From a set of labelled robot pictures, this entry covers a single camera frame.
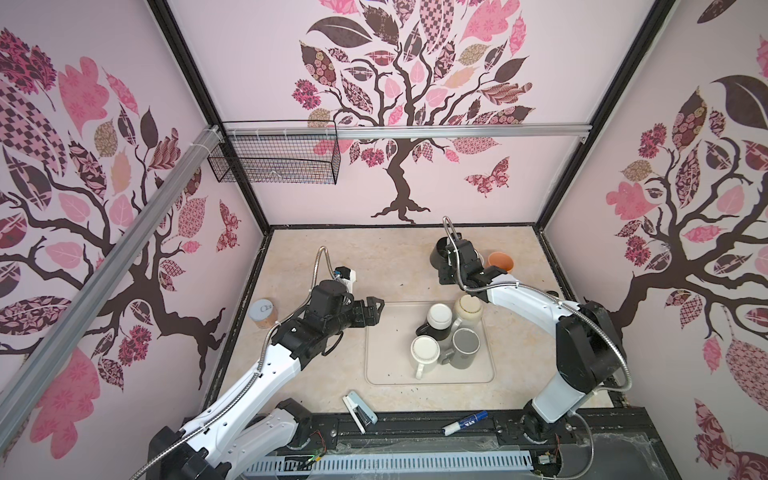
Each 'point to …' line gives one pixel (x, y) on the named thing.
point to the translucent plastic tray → (388, 349)
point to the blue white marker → (450, 428)
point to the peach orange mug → (502, 260)
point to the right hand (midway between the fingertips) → (446, 262)
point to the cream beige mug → (467, 308)
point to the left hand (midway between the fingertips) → (371, 308)
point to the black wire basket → (281, 152)
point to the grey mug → (465, 345)
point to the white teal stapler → (360, 412)
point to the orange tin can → (263, 313)
